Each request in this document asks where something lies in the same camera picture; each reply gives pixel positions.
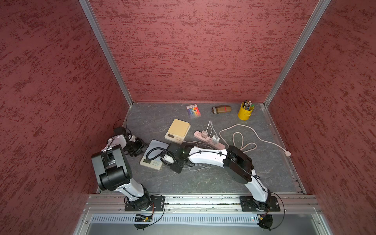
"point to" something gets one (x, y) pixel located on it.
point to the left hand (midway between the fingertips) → (146, 149)
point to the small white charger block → (215, 139)
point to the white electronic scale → (151, 157)
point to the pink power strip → (209, 140)
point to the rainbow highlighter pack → (193, 110)
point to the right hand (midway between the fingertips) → (176, 168)
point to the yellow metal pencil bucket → (243, 114)
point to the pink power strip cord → (287, 153)
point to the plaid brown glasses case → (217, 109)
